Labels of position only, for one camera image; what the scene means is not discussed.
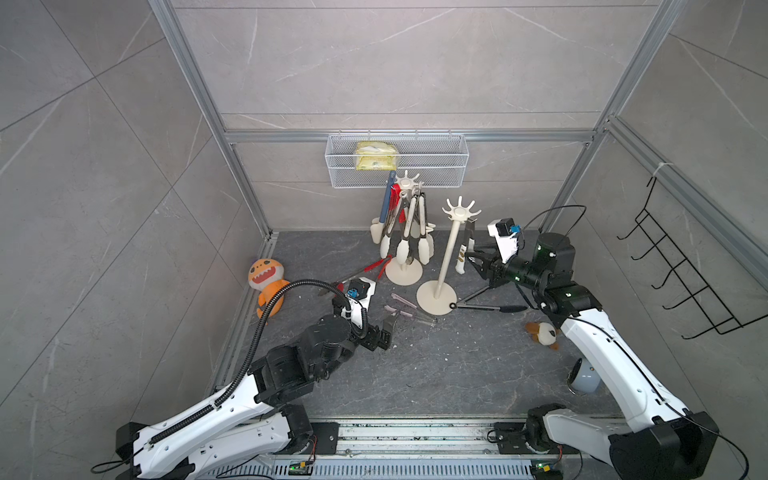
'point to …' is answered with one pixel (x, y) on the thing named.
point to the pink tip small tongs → (423, 316)
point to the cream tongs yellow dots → (467, 246)
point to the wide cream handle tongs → (423, 243)
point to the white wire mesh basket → (437, 160)
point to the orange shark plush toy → (266, 276)
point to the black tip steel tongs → (507, 309)
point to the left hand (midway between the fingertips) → (381, 300)
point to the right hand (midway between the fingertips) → (474, 250)
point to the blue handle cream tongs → (378, 223)
